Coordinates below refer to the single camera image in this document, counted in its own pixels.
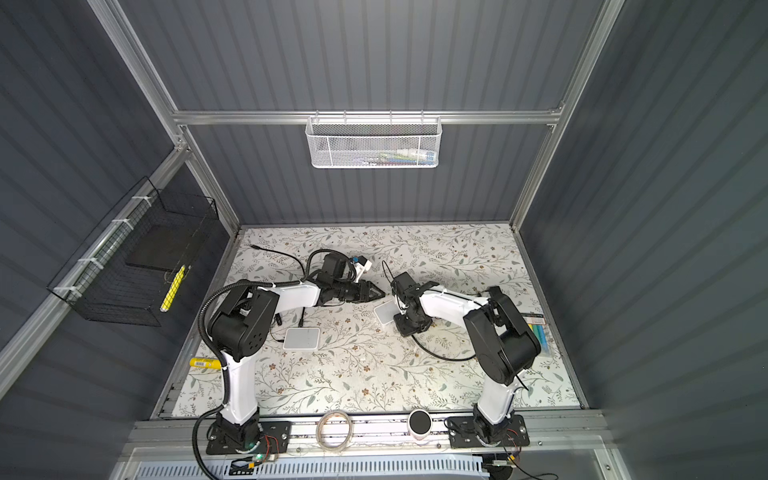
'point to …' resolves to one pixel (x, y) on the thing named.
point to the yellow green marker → (172, 289)
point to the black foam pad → (163, 247)
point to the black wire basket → (127, 270)
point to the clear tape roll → (320, 434)
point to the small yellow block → (206, 363)
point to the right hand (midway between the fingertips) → (411, 329)
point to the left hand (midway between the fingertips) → (383, 295)
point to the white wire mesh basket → (373, 142)
